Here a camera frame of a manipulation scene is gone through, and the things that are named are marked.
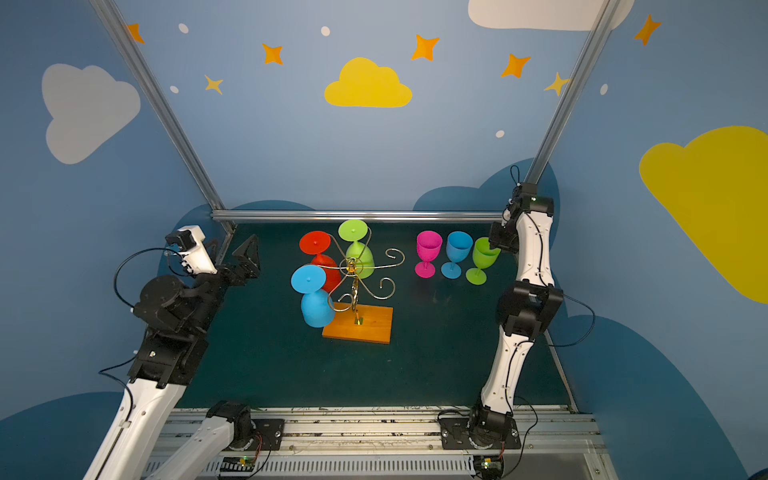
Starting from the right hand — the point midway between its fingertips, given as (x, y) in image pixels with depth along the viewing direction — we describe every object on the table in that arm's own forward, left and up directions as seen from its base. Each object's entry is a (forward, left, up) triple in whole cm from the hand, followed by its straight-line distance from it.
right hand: (501, 242), depth 90 cm
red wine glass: (-16, +51, +14) cm, 55 cm away
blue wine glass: (-29, +50, +7) cm, 58 cm away
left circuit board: (-58, +69, -22) cm, 93 cm away
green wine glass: (-18, +41, +12) cm, 46 cm away
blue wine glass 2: (+2, +12, -5) cm, 13 cm away
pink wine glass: (+4, +22, -6) cm, 23 cm away
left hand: (-22, +67, +22) cm, 74 cm away
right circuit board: (-55, +7, -23) cm, 60 cm away
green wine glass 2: (-2, +4, -5) cm, 7 cm away
